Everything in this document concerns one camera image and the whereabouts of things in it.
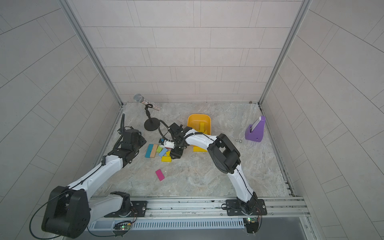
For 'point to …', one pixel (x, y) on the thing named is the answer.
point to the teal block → (149, 150)
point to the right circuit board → (251, 224)
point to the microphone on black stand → (152, 124)
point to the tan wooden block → (154, 150)
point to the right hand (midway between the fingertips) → (174, 152)
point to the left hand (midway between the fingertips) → (144, 135)
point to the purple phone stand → (257, 134)
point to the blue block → (163, 152)
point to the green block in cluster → (159, 149)
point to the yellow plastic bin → (200, 122)
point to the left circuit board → (122, 226)
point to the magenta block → (160, 175)
